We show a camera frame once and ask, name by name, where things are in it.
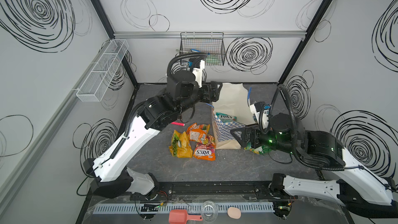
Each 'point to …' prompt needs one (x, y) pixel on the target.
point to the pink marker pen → (178, 123)
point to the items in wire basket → (211, 59)
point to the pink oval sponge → (234, 212)
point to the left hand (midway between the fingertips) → (216, 84)
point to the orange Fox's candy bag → (204, 151)
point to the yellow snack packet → (181, 146)
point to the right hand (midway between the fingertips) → (236, 130)
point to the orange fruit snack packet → (198, 133)
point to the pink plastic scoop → (181, 216)
